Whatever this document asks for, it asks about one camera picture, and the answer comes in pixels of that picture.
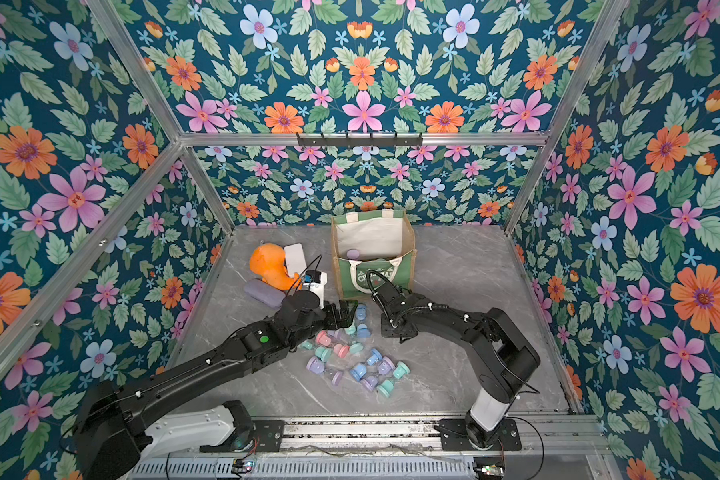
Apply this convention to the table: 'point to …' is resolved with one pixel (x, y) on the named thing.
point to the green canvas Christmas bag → (383, 243)
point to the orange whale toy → (267, 260)
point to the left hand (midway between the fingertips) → (350, 303)
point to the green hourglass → (402, 369)
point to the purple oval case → (264, 294)
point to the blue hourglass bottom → (358, 372)
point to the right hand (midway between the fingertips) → (397, 324)
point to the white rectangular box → (295, 259)
